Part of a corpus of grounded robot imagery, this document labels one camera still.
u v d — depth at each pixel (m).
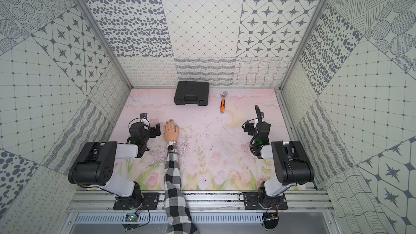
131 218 0.72
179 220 0.65
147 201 0.73
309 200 0.77
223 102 1.11
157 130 0.90
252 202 0.73
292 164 0.46
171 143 0.88
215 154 0.91
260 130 0.71
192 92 1.14
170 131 0.95
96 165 0.46
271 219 0.73
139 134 0.74
